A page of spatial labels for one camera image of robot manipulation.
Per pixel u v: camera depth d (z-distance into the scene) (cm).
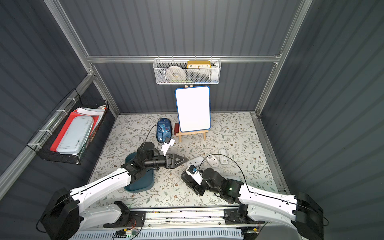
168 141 70
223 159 92
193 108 91
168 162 65
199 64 87
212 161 91
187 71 89
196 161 91
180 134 99
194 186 66
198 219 75
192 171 64
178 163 67
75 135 68
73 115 77
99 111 80
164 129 109
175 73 84
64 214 39
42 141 61
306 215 42
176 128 111
